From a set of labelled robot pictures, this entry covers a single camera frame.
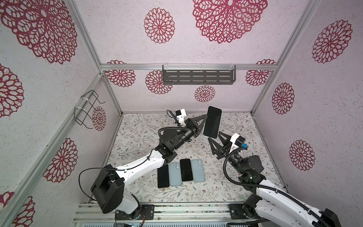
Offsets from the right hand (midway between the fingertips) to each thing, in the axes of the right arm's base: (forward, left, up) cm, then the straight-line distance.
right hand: (214, 133), depth 64 cm
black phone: (-8, +26, -34) cm, 44 cm away
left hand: (+4, +3, +5) cm, 7 cm away
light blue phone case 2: (-3, +5, -35) cm, 35 cm away
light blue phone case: (-6, +19, -34) cm, 39 cm away
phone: (-6, +12, -30) cm, 33 cm away
